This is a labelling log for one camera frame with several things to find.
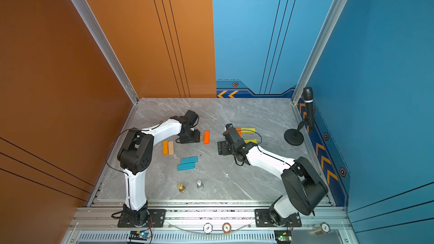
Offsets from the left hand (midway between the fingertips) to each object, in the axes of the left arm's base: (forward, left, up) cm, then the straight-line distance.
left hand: (197, 138), depth 100 cm
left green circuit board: (-48, +18, -1) cm, 51 cm away
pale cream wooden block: (-7, +14, +1) cm, 16 cm away
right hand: (-8, -17, +7) cm, 20 cm away
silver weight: (-28, -5, +2) cm, 28 cm away
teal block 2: (-17, +4, -1) cm, 18 cm away
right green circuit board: (-47, -42, -2) cm, 63 cm away
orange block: (+1, -6, -1) cm, 6 cm away
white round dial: (-45, -10, 0) cm, 46 cm away
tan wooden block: (-3, -3, +5) cm, 7 cm away
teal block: (-14, +4, -1) cm, 14 cm away
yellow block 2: (-3, -33, +2) cm, 34 cm away
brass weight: (-30, +3, +4) cm, 30 cm away
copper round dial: (-44, -18, 0) cm, 48 cm away
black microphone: (+6, -56, +31) cm, 64 cm away
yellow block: (-8, -27, +20) cm, 35 cm away
